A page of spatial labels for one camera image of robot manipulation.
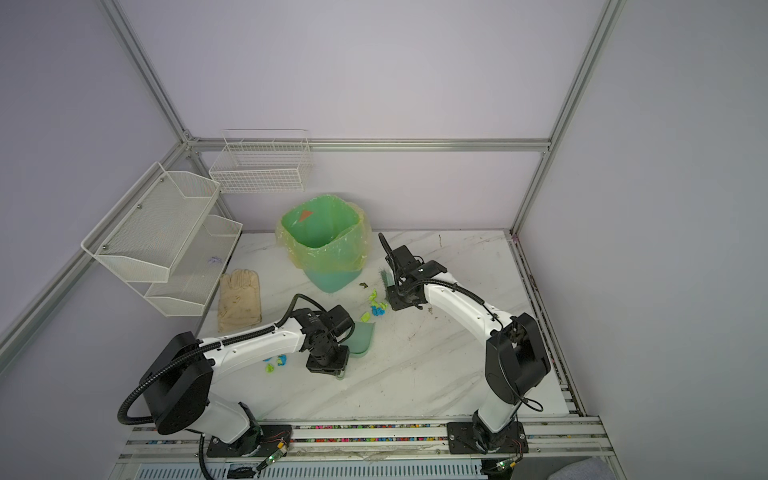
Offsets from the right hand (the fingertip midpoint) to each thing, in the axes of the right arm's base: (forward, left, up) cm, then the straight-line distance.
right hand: (396, 297), depth 86 cm
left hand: (-20, +16, -8) cm, 27 cm away
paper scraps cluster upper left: (+3, +7, -12) cm, 15 cm away
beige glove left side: (+6, +54, -12) cm, 56 cm away
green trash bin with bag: (+27, +25, -1) cm, 37 cm away
